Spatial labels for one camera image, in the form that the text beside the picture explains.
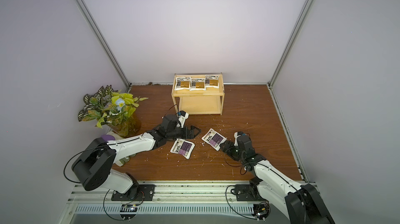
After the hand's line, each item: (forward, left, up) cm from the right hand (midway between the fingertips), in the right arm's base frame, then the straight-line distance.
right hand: (222, 144), depth 85 cm
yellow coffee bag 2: (+29, +14, +18) cm, 37 cm away
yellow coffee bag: (+30, +23, +19) cm, 42 cm away
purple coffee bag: (-1, +23, -3) cm, 23 cm away
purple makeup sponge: (+4, +69, -2) cm, 69 cm away
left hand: (+4, +14, +6) cm, 15 cm away
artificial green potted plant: (+11, +59, +17) cm, 62 cm away
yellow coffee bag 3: (+32, +6, +18) cm, 37 cm away
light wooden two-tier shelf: (+33, +8, -3) cm, 34 cm away
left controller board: (-31, +45, -7) cm, 55 cm away
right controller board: (-29, -17, -6) cm, 34 cm away
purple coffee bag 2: (+5, +4, -3) cm, 7 cm away
